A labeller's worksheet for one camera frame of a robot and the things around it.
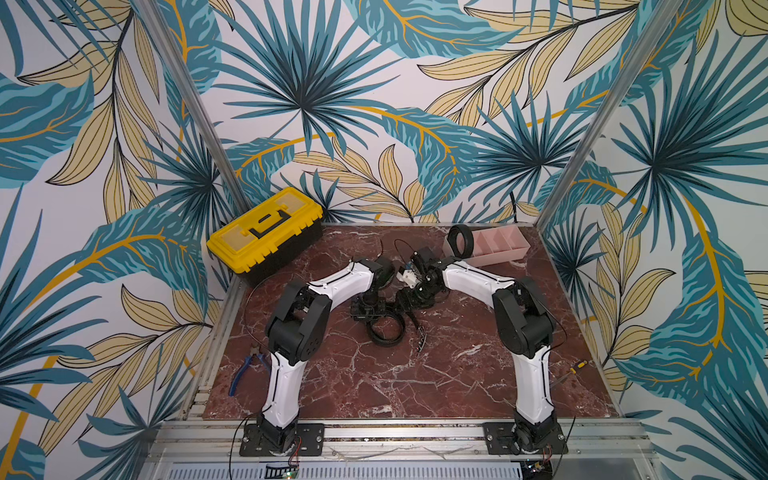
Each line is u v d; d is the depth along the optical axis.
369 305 0.80
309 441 0.73
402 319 0.93
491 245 1.16
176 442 0.74
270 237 0.94
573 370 0.85
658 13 0.69
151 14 0.67
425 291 0.83
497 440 0.73
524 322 0.54
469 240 0.98
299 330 0.52
